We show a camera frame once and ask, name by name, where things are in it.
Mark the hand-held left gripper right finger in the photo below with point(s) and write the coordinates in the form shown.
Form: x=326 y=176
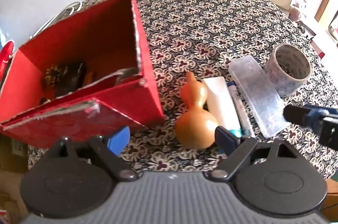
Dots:
x=224 y=140

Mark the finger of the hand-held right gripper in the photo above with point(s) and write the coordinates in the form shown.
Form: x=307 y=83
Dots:
x=295 y=114

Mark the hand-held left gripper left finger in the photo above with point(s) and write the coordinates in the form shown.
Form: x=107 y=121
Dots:
x=119 y=140

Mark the orange gourd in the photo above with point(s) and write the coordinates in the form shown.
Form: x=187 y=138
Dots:
x=196 y=126

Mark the white and blue marker pen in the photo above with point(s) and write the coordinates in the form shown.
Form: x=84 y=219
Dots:
x=241 y=110

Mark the red cardboard box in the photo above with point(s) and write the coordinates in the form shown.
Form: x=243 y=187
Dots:
x=105 y=107

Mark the printed tape roll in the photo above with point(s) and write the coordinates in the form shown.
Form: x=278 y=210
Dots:
x=280 y=81

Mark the white tube with teal cap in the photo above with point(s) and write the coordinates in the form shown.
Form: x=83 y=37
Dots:
x=220 y=102

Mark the clear plastic case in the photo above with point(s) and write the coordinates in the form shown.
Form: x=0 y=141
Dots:
x=256 y=91

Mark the dark patterned item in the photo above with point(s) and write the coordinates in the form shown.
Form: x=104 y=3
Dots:
x=66 y=78

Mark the pink plush toy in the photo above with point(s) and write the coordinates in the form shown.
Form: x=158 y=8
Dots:
x=298 y=8

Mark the floral patterned tablecloth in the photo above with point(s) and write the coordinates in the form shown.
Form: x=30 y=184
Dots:
x=211 y=28

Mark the red plastic item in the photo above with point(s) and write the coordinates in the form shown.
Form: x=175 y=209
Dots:
x=5 y=57

